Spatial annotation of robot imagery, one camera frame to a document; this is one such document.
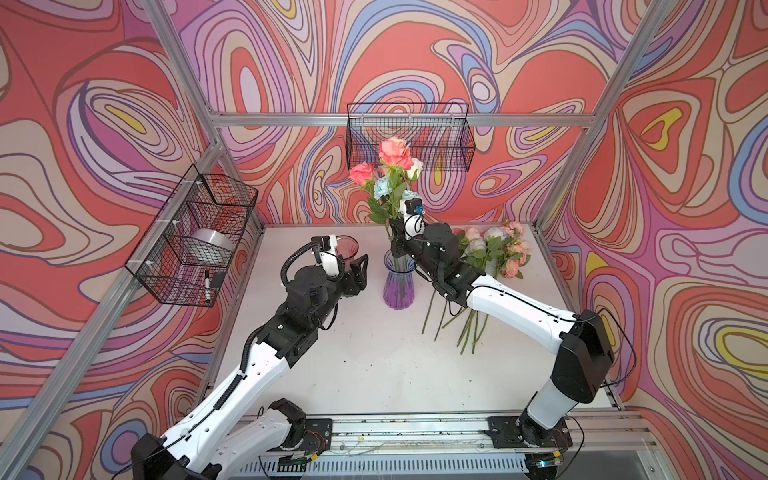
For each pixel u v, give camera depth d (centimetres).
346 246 89
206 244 69
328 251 60
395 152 61
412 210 62
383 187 72
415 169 75
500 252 104
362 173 75
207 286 72
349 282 62
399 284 96
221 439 41
